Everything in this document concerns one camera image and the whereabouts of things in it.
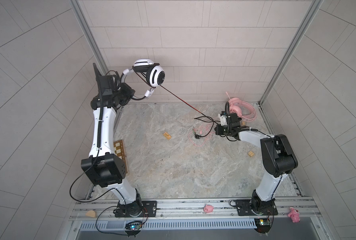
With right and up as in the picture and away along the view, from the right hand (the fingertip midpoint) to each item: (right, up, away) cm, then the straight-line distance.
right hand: (214, 127), depth 98 cm
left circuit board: (-42, -40, -33) cm, 67 cm away
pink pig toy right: (+31, -37, -30) cm, 57 cm away
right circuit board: (+16, -42, -30) cm, 54 cm away
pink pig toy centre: (-8, -36, -28) cm, 46 cm away
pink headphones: (+24, +13, +15) cm, 31 cm away
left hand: (-44, +24, -22) cm, 55 cm away
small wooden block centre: (-31, -5, -1) cm, 32 cm away
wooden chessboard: (-59, -12, -10) cm, 61 cm away
